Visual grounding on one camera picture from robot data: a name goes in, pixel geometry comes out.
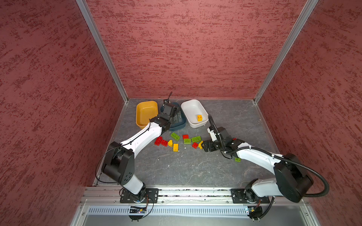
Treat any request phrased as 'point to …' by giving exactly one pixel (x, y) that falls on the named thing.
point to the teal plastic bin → (179, 120)
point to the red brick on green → (185, 136)
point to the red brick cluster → (164, 142)
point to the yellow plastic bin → (145, 111)
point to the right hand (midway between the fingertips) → (206, 146)
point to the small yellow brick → (170, 143)
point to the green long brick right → (237, 159)
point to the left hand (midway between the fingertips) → (172, 117)
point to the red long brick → (158, 141)
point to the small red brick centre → (194, 145)
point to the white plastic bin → (191, 108)
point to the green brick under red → (187, 141)
